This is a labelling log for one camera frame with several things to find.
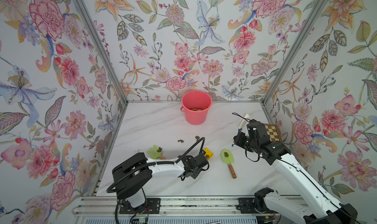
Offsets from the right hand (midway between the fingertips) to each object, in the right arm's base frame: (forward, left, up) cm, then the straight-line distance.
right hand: (233, 135), depth 79 cm
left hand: (-11, +20, -19) cm, 29 cm away
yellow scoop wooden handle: (-3, +12, -18) cm, 22 cm away
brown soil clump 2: (+10, +19, -20) cm, 29 cm away
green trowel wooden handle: (-4, 0, -19) cm, 19 cm away
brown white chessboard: (+14, -33, -18) cm, 40 cm away
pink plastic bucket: (+25, +20, -3) cm, 32 cm away
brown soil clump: (+7, +30, -18) cm, 36 cm away
